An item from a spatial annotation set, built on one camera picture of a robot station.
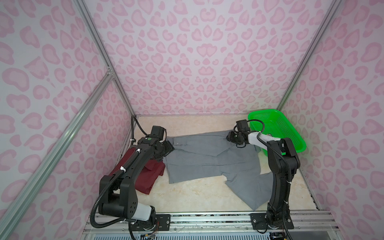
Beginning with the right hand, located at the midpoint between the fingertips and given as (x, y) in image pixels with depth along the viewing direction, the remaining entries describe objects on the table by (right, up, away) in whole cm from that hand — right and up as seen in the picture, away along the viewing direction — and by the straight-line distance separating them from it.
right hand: (229, 136), depth 103 cm
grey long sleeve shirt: (-10, -11, -6) cm, 16 cm away
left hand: (-38, -7, -16) cm, 42 cm away
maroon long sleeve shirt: (-51, -22, -15) cm, 58 cm away
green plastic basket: (+37, +7, +11) cm, 40 cm away
